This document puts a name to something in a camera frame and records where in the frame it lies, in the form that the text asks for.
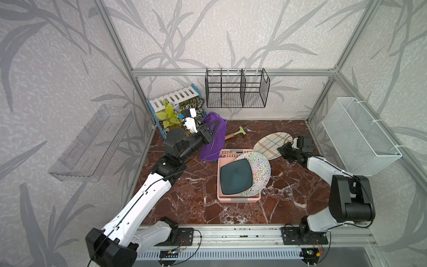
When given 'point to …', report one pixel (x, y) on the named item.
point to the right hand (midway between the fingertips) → (276, 146)
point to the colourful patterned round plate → (261, 173)
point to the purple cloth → (213, 151)
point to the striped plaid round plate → (268, 144)
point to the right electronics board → (311, 256)
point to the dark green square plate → (236, 177)
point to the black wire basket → (237, 88)
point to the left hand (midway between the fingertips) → (220, 124)
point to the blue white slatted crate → (156, 103)
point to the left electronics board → (170, 253)
